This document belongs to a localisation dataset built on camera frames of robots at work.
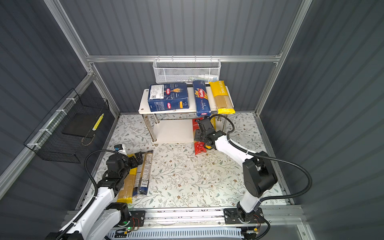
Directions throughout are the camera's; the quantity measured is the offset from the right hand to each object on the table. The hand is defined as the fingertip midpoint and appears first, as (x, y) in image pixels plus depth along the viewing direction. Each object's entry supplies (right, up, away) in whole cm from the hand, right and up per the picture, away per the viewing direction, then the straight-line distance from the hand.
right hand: (200, 134), depth 90 cm
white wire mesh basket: (-12, +52, +33) cm, 63 cm away
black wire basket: (-67, +1, -19) cm, 70 cm away
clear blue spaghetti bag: (-34, -23, -4) cm, 41 cm away
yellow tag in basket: (-54, +6, -14) cm, 56 cm away
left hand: (-39, -11, -6) cm, 41 cm away
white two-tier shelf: (-15, +2, +9) cm, 17 cm away
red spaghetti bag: (-1, -8, -2) cm, 8 cm away
